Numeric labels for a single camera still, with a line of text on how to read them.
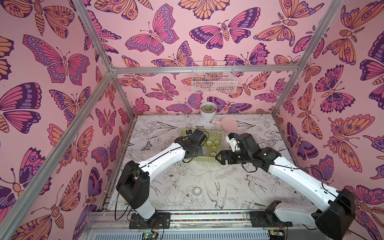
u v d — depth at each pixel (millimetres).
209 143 1027
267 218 665
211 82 1058
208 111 1095
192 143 604
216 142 1030
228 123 1156
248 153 577
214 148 999
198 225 730
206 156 903
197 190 833
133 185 435
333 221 373
